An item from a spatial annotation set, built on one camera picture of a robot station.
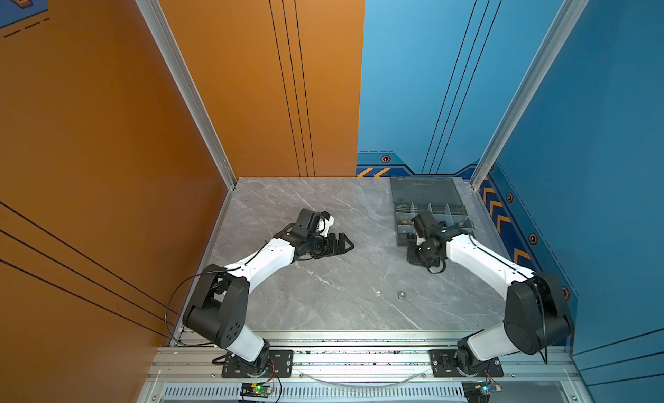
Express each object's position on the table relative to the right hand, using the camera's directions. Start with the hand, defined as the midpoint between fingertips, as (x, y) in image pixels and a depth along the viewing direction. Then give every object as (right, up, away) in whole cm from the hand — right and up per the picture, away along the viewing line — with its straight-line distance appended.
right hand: (412, 258), depth 88 cm
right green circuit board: (+15, -32, -19) cm, 40 cm away
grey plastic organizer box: (+21, +22, +24) cm, 39 cm away
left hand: (-23, +5, -2) cm, 24 cm away
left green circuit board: (-48, -33, -18) cm, 61 cm away
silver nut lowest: (-4, -12, -2) cm, 13 cm away
